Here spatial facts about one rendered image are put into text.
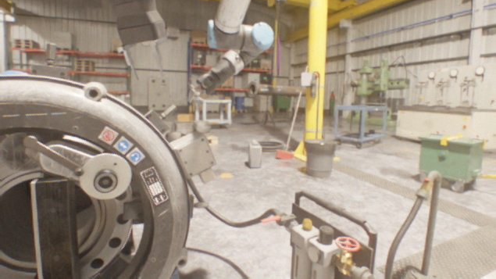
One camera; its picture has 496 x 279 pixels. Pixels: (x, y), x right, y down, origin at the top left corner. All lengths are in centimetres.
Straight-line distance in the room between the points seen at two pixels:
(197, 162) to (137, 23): 42
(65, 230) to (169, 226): 24
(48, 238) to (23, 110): 29
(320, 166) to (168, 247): 252
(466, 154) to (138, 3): 318
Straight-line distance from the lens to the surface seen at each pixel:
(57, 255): 75
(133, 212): 85
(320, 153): 306
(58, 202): 70
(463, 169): 333
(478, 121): 605
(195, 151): 74
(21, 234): 103
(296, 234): 100
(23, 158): 75
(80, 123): 67
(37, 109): 68
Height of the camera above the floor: 94
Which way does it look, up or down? 6 degrees down
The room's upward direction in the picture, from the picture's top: 1 degrees clockwise
